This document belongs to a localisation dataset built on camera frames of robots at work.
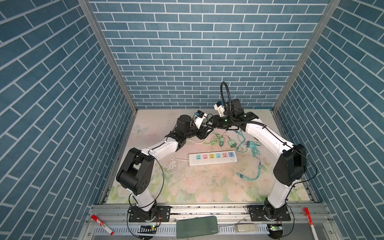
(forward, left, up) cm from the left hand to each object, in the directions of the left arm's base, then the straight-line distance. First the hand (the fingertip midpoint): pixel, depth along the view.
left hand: (210, 127), depth 85 cm
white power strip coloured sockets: (-10, -2, -17) cm, 20 cm away
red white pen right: (-45, -47, -18) cm, 67 cm away
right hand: (+2, +2, +3) cm, 4 cm away
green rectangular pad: (-45, +8, -19) cm, 50 cm away
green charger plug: (+1, -9, -18) cm, 20 cm away
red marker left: (-41, +56, -19) cm, 72 cm away
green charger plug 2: (0, -16, -18) cm, 24 cm away
